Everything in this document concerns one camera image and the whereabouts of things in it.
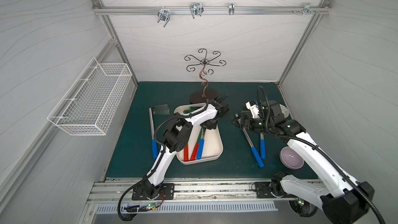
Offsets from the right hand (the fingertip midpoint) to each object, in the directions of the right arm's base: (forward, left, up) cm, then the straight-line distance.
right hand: (237, 122), depth 74 cm
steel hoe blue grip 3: (-3, -18, -21) cm, 27 cm away
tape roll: (+21, -36, -19) cm, 46 cm away
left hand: (+7, +15, -18) cm, 25 cm away
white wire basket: (-1, +68, +11) cm, 69 cm away
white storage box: (-3, +11, -20) cm, 23 cm away
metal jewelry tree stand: (+34, +17, +11) cm, 40 cm away
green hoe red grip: (-11, +26, -20) cm, 34 cm away
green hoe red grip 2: (-10, +21, -17) cm, 29 cm away
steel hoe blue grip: (+20, +46, -20) cm, 54 cm away
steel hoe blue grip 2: (-7, +18, -14) cm, 24 cm away
